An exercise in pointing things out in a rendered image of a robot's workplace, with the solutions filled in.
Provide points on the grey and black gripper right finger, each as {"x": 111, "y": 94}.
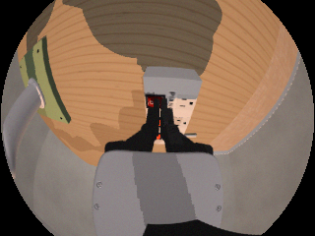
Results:
{"x": 174, "y": 140}

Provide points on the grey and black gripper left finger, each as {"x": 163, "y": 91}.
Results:
{"x": 144, "y": 139}

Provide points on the grey power strip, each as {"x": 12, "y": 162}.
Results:
{"x": 181, "y": 88}

